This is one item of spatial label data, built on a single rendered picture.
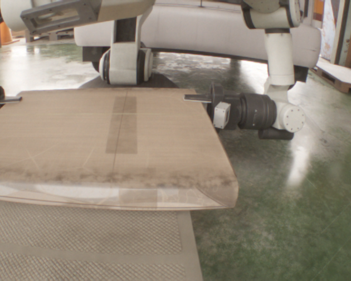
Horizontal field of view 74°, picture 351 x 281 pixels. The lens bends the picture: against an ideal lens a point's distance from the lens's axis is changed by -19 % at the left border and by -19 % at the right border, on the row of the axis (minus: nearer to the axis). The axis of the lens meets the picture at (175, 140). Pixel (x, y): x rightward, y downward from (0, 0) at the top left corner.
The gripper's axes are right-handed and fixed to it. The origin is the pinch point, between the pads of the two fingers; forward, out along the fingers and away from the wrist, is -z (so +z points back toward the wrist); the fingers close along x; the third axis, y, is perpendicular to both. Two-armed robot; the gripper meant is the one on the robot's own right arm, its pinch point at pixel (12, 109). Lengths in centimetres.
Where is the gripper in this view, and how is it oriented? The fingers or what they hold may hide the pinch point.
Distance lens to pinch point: 72.2
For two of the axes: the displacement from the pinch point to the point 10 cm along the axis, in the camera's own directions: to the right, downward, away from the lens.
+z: -9.9, -0.1, -1.1
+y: -0.9, -4.7, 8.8
